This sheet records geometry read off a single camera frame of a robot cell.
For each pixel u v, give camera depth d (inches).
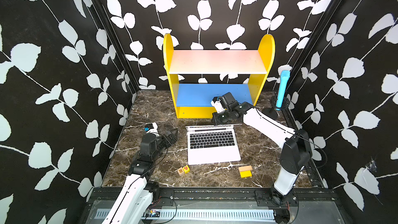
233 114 24.2
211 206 28.6
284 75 31.5
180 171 31.4
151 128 27.9
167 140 27.1
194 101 36.0
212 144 36.5
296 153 18.1
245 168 32.8
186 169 31.5
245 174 32.1
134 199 19.2
